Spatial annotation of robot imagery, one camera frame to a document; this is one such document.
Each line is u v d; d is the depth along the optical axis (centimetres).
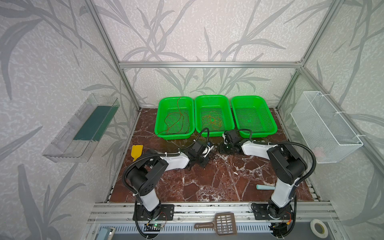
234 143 76
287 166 49
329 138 60
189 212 75
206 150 77
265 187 79
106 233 64
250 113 112
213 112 112
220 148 87
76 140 64
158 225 70
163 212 73
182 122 111
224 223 71
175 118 115
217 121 112
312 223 71
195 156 72
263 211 73
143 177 46
